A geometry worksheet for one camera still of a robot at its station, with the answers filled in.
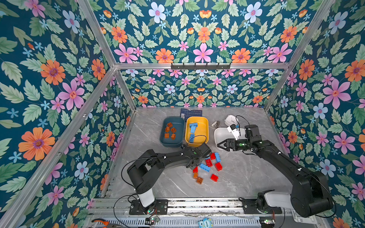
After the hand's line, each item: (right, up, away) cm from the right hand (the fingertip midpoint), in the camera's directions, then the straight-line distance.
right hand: (224, 142), depth 81 cm
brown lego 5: (-17, -20, +2) cm, 26 cm away
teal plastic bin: (-30, +11, +28) cm, 42 cm away
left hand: (-12, -12, +7) cm, 19 cm away
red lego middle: (-9, -14, +7) cm, 18 cm away
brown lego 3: (-37, +2, +19) cm, 42 cm away
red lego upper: (-5, -11, +10) cm, 16 cm away
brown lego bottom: (-32, +2, +17) cm, 37 cm away
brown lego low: (-37, +6, +20) cm, 43 cm away
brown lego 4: (-15, -23, +2) cm, 27 cm away
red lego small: (-17, -17, +3) cm, 24 cm away
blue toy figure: (-13, -37, -14) cm, 42 cm away
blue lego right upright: (-3, -11, +9) cm, 14 cm away
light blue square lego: (-18, +5, +23) cm, 30 cm away
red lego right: (-3, -16, +5) cm, 17 cm away
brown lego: (-37, +10, +26) cm, 46 cm away
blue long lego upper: (-19, 0, +20) cm, 28 cm away
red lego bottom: (-6, -21, +1) cm, 22 cm away
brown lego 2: (-33, +6, +22) cm, 40 cm away
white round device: (+11, +13, +27) cm, 32 cm away
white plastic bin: (+3, +3, +20) cm, 20 cm away
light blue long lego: (-19, +9, +23) cm, 31 cm away
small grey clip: (-1, +10, +26) cm, 28 cm away
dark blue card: (-24, +19, +34) cm, 46 cm away
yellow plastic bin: (-12, +2, +23) cm, 26 cm away
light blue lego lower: (-11, -16, +5) cm, 20 cm away
